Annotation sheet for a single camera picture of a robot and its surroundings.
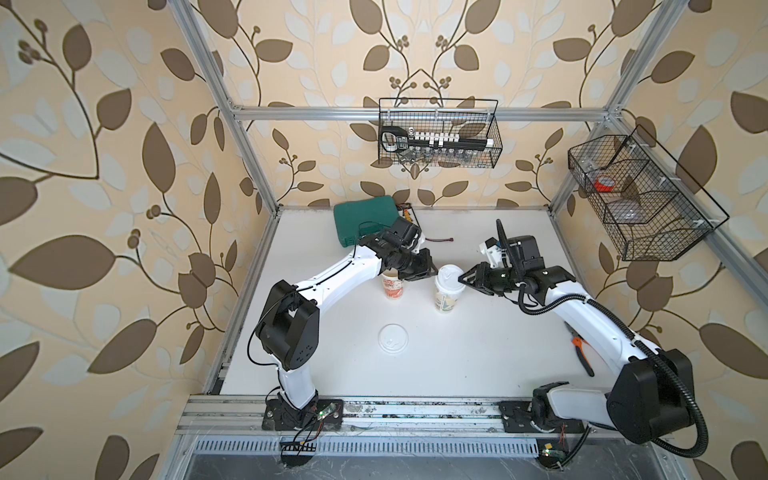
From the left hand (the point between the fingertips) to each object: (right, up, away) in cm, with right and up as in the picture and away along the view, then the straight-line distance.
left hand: (435, 269), depth 82 cm
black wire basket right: (+53, +14, -8) cm, 56 cm away
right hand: (+7, -3, 0) cm, 8 cm away
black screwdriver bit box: (-6, +19, +37) cm, 42 cm away
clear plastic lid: (-12, -21, +5) cm, 24 cm away
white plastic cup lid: (+3, -3, -1) cm, 4 cm away
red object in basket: (+46, +24, -1) cm, 52 cm away
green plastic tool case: (-24, +16, +31) cm, 43 cm away
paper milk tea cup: (+4, -10, +5) cm, 12 cm away
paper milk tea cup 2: (-12, -5, +4) cm, 13 cm away
